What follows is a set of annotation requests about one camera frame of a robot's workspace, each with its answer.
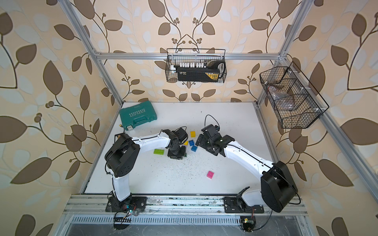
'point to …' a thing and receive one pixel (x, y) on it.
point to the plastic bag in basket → (277, 91)
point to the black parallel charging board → (120, 136)
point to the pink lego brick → (210, 174)
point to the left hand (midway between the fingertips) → (184, 158)
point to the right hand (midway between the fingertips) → (202, 144)
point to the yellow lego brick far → (193, 133)
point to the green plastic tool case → (137, 115)
